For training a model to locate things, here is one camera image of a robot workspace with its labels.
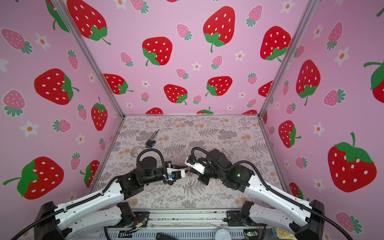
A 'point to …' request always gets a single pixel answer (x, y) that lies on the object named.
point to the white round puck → (223, 234)
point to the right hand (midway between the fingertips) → (190, 168)
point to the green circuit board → (252, 234)
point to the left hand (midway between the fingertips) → (186, 165)
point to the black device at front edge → (161, 236)
